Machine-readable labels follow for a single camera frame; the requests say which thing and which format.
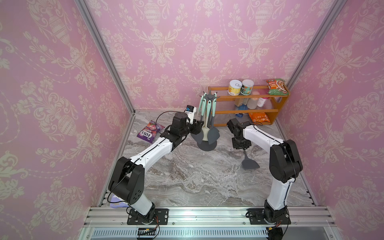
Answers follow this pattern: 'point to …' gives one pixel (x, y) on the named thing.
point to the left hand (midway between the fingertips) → (200, 122)
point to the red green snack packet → (276, 87)
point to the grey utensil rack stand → (204, 146)
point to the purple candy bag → (148, 132)
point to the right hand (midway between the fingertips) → (242, 145)
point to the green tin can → (247, 86)
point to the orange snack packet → (259, 117)
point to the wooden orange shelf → (278, 100)
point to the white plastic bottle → (252, 103)
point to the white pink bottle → (261, 101)
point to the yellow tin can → (234, 87)
